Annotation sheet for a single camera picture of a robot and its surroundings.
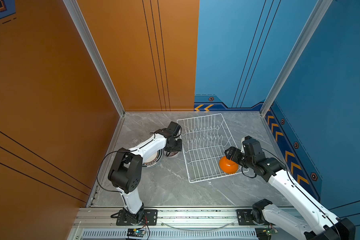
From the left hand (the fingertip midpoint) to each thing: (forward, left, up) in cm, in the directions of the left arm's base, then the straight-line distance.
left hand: (179, 146), depth 92 cm
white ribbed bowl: (-5, +4, 0) cm, 7 cm away
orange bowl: (-13, -28, 0) cm, 31 cm away
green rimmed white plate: (-8, +14, -4) cm, 17 cm away
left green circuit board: (-43, +19, -8) cm, 48 cm away
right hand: (-10, -26, +9) cm, 29 cm away
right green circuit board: (-43, -42, -8) cm, 61 cm away
